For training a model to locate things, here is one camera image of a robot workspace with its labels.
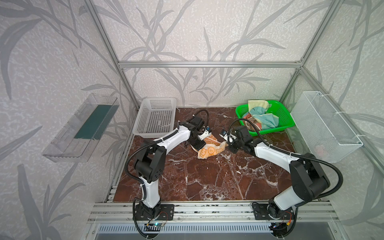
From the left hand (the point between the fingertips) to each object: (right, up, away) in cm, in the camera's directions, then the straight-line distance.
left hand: (202, 141), depth 91 cm
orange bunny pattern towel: (+6, -3, 0) cm, 7 cm away
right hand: (+16, +3, +2) cm, 17 cm away
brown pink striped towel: (+35, +16, +20) cm, 43 cm away
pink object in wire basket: (+58, -2, -17) cm, 61 cm away
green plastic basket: (+61, +15, +17) cm, 65 cm away
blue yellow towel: (+42, +21, +21) cm, 52 cm away
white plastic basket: (-36, +16, +24) cm, 46 cm away
